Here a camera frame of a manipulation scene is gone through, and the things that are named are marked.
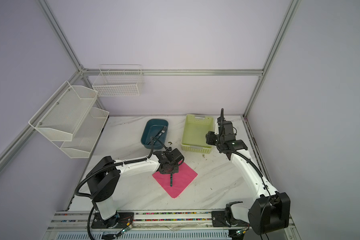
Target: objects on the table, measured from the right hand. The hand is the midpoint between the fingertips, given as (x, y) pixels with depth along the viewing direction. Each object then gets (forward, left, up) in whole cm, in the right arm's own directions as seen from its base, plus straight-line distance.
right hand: (208, 134), depth 81 cm
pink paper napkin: (-18, +15, -20) cm, 31 cm away
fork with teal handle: (+19, +30, -20) cm, 41 cm away
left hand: (-13, +20, -18) cm, 30 cm away
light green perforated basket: (+22, +6, -20) cm, 31 cm away
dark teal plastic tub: (+22, +39, -19) cm, 48 cm away
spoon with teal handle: (-19, +21, -18) cm, 33 cm away
